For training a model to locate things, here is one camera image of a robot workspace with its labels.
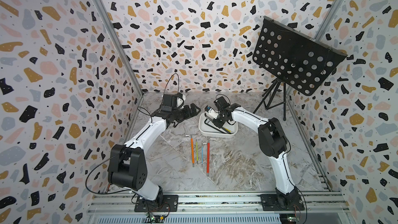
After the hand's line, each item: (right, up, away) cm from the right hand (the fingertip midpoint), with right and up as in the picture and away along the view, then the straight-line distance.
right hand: (215, 121), depth 100 cm
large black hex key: (+3, -5, 0) cm, 6 cm away
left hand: (-11, +7, -15) cm, 20 cm away
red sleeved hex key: (-5, -20, -12) cm, 24 cm away
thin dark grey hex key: (+7, -6, 0) cm, 9 cm away
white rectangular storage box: (-4, -6, +1) cm, 7 cm away
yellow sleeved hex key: (+8, -6, 0) cm, 10 cm away
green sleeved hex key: (-11, -17, -10) cm, 23 cm away
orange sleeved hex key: (-14, -16, -8) cm, 23 cm away
